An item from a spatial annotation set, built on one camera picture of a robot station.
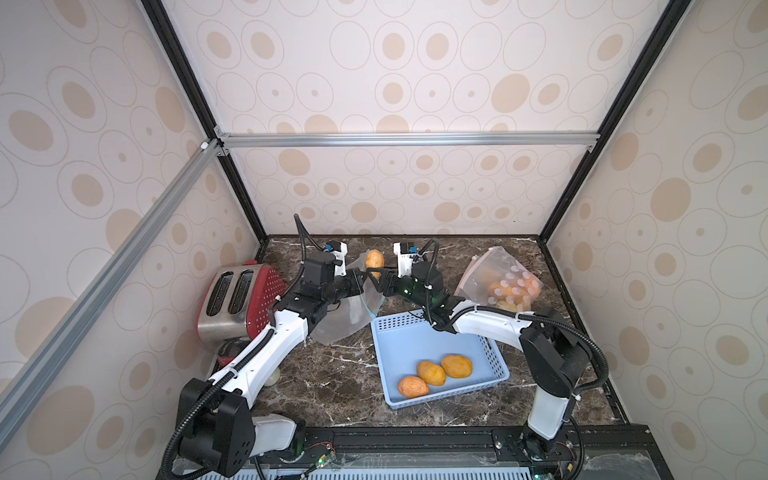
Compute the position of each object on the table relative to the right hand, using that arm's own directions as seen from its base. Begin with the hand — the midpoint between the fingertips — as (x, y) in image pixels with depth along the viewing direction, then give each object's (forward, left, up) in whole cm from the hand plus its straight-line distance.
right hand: (384, 266), depth 84 cm
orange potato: (-1, +2, +5) cm, 5 cm away
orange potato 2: (-21, -21, -17) cm, 34 cm away
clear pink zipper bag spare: (+9, -36, -16) cm, 40 cm away
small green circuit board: (-44, +13, -20) cm, 50 cm away
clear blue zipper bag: (-11, +12, -12) cm, 20 cm away
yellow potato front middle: (-23, -14, -16) cm, 32 cm away
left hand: (-4, +2, +3) cm, 5 cm away
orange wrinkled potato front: (-27, -9, -16) cm, 33 cm away
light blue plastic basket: (-20, -10, -18) cm, 29 cm away
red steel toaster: (-11, +40, -3) cm, 41 cm away
